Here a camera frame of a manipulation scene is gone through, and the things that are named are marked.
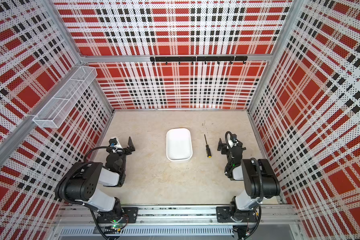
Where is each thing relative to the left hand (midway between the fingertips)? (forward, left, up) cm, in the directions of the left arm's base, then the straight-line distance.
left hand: (122, 141), depth 88 cm
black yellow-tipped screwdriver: (+1, -52, -12) cm, 54 cm away
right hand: (+2, -64, -3) cm, 64 cm away
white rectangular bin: (+4, -33, -12) cm, 36 cm away
